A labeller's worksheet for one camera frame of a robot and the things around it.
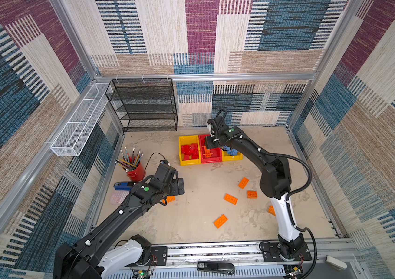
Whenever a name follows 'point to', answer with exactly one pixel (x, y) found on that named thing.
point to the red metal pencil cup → (137, 174)
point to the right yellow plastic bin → (227, 157)
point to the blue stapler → (122, 186)
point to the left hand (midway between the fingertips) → (175, 184)
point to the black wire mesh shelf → (144, 103)
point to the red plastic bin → (217, 155)
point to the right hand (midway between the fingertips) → (212, 143)
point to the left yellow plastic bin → (186, 140)
